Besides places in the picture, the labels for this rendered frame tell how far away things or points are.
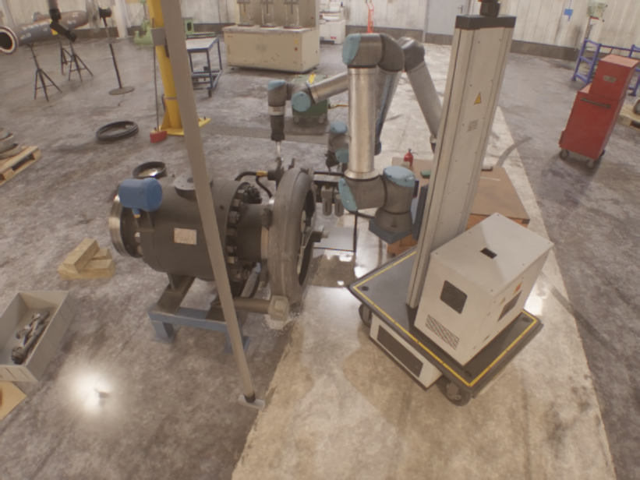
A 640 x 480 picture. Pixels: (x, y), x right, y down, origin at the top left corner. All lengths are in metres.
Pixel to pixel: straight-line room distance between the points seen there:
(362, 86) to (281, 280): 0.95
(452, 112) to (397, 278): 1.14
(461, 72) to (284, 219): 0.98
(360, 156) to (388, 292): 0.93
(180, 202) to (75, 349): 1.24
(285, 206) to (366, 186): 0.41
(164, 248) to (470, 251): 1.54
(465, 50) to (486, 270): 0.89
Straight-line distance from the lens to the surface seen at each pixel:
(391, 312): 2.16
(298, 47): 7.80
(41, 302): 3.17
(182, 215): 2.09
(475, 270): 1.72
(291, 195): 1.87
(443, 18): 12.30
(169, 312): 2.37
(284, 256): 1.80
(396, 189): 1.72
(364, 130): 1.61
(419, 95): 2.09
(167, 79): 5.43
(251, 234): 2.06
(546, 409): 2.47
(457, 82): 1.57
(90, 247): 3.26
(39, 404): 2.67
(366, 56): 1.57
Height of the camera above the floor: 1.92
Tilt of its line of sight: 38 degrees down
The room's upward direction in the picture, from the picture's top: straight up
